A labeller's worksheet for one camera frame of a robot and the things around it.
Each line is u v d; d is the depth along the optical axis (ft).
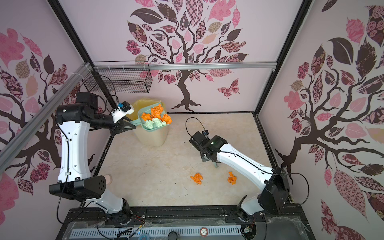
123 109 1.80
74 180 1.33
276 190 1.31
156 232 2.29
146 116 2.29
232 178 2.77
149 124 2.23
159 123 2.19
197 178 2.80
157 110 2.20
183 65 3.10
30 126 1.86
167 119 2.23
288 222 2.35
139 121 2.20
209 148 1.71
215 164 3.11
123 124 1.94
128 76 3.11
